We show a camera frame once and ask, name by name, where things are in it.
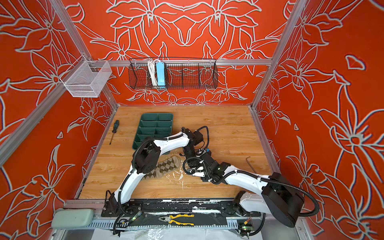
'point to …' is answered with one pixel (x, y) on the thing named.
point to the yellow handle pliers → (169, 218)
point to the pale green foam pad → (71, 218)
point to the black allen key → (250, 164)
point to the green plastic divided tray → (154, 126)
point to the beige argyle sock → (164, 166)
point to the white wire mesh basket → (86, 78)
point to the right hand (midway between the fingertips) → (201, 167)
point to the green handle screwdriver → (116, 125)
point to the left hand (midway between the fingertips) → (197, 169)
